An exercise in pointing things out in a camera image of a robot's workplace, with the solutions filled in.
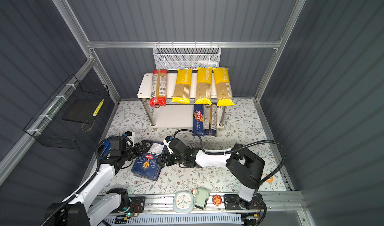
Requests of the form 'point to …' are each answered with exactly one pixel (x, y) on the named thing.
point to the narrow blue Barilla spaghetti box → (198, 119)
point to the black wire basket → (65, 120)
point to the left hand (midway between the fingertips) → (147, 146)
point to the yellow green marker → (98, 108)
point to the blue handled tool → (107, 147)
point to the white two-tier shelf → (220, 120)
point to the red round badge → (217, 200)
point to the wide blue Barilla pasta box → (145, 165)
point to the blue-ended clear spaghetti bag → (210, 118)
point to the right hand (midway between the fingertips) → (162, 161)
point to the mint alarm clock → (183, 201)
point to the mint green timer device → (201, 197)
